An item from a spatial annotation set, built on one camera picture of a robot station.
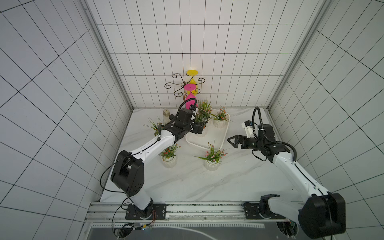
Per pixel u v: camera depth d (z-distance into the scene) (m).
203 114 1.00
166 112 1.03
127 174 0.44
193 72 0.98
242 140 0.70
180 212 0.74
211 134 1.03
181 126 0.64
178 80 0.97
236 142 0.71
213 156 0.77
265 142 0.62
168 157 0.85
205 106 1.03
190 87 0.88
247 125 0.73
